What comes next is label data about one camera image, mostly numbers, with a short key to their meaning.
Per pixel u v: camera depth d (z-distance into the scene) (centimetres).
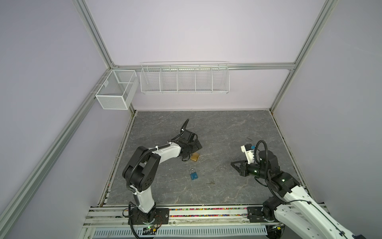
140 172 48
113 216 76
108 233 71
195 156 94
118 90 102
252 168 67
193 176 87
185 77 97
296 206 50
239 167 70
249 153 69
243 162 69
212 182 85
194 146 86
